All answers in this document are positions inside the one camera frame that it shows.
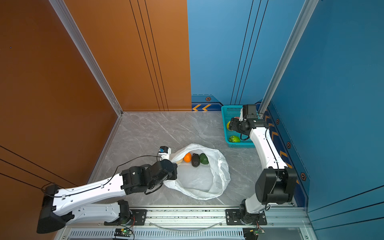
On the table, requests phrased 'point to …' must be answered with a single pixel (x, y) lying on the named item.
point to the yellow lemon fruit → (228, 125)
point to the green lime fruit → (234, 139)
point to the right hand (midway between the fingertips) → (233, 125)
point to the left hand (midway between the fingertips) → (180, 166)
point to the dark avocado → (195, 160)
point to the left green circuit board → (122, 232)
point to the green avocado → (203, 159)
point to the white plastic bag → (205, 181)
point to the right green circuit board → (252, 233)
